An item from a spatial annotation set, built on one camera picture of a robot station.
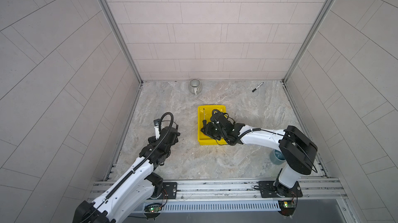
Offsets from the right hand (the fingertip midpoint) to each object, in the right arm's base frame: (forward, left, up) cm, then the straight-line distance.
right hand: (200, 133), depth 83 cm
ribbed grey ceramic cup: (+37, +3, -1) cm, 37 cm away
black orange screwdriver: (+6, -3, +2) cm, 7 cm away
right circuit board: (-34, -37, -9) cm, 51 cm away
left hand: (+1, +16, +1) cm, 16 cm away
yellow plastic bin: (-4, -2, 0) cm, 4 cm away
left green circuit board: (-32, +22, -5) cm, 39 cm away
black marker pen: (+35, -41, -6) cm, 55 cm away
